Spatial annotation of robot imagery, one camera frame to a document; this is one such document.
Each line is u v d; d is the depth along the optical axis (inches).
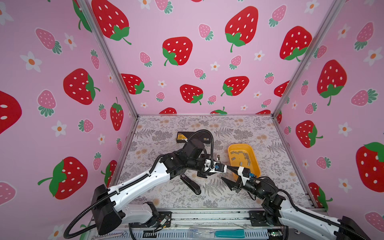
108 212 14.7
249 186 25.6
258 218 28.9
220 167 21.4
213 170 21.7
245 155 38.4
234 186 25.6
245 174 24.2
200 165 23.0
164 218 28.4
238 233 28.2
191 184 32.3
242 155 38.7
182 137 41.1
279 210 23.0
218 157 36.4
